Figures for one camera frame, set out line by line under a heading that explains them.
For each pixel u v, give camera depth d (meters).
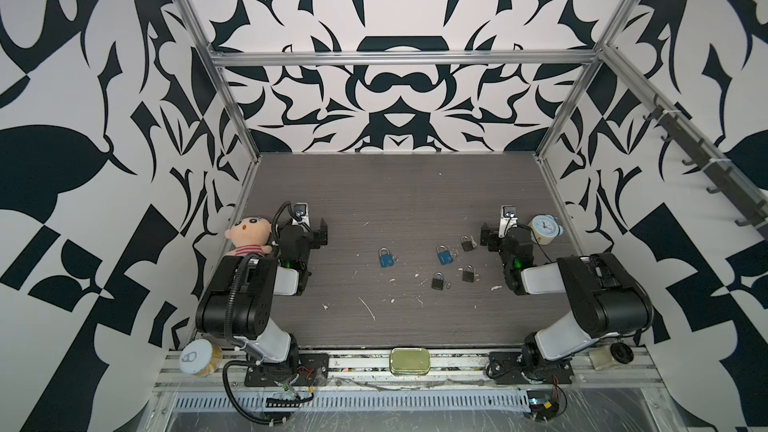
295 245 0.70
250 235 0.89
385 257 0.94
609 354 0.70
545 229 0.95
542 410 0.71
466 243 0.96
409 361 0.73
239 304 0.44
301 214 0.81
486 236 0.88
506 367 0.74
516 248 0.73
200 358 0.72
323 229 0.87
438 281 0.89
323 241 0.88
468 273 0.90
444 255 0.94
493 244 0.87
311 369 0.73
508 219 0.81
